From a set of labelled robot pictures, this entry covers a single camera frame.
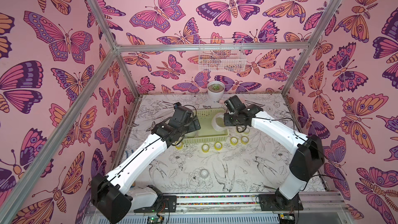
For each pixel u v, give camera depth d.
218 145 0.93
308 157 0.44
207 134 0.98
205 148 0.92
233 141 0.95
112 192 0.38
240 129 0.71
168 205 0.73
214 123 0.82
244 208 0.73
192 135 0.97
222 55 1.06
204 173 0.83
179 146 0.92
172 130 0.53
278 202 0.66
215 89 1.09
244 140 0.95
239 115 0.62
